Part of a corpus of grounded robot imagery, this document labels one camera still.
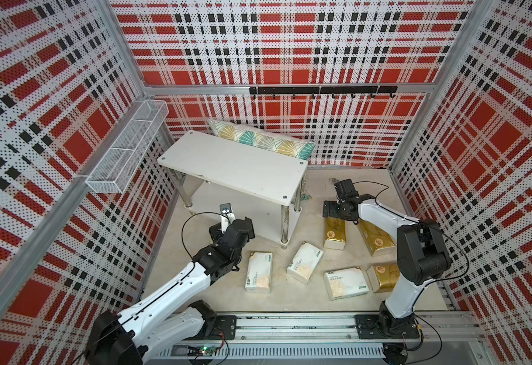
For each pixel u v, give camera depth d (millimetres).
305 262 822
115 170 696
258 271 803
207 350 690
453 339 718
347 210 700
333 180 1161
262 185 698
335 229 906
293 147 779
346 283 785
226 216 654
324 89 893
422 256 485
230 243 576
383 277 773
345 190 760
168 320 562
